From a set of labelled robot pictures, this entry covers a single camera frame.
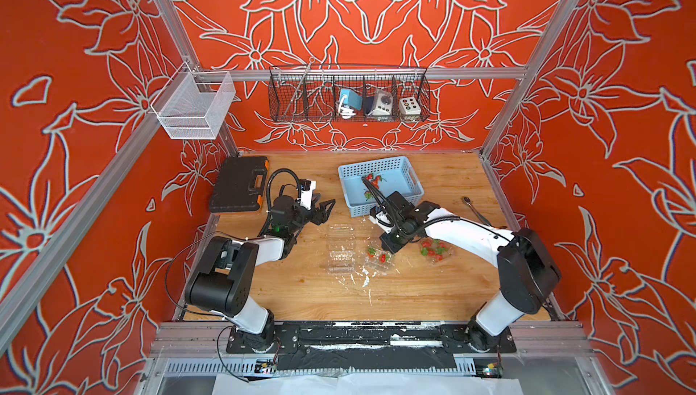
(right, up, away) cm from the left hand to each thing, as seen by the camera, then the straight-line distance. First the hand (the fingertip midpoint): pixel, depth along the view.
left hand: (327, 197), depth 89 cm
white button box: (+29, +32, +6) cm, 44 cm away
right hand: (+17, -15, -4) cm, 23 cm away
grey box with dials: (+19, +32, +2) cm, 37 cm away
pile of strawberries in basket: (+19, +5, +21) cm, 29 cm away
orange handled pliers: (+53, -3, +12) cm, 55 cm away
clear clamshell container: (+34, -20, -3) cm, 40 cm away
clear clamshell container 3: (+17, -21, -1) cm, 27 cm away
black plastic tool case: (-35, +4, +14) cm, 38 cm away
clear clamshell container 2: (+5, -18, +1) cm, 18 cm away
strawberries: (+18, -19, -3) cm, 27 cm away
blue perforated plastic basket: (+24, +8, +21) cm, 33 cm away
